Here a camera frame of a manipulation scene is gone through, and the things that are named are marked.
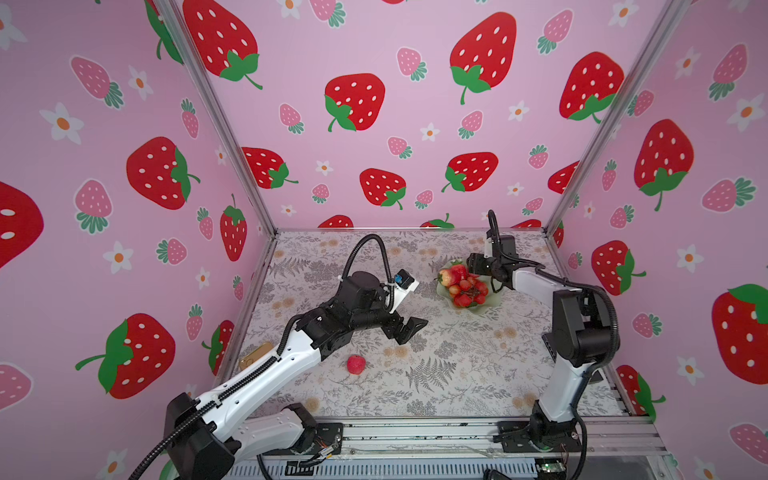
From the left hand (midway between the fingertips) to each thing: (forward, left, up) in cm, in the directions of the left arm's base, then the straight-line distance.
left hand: (415, 307), depth 70 cm
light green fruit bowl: (+14, -27, -20) cm, 36 cm away
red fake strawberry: (+25, -16, -18) cm, 35 cm away
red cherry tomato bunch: (+17, -19, -19) cm, 32 cm away
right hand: (+28, -23, -15) cm, 39 cm away
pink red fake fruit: (-6, +16, -21) cm, 27 cm away
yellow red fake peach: (+21, -11, -15) cm, 28 cm away
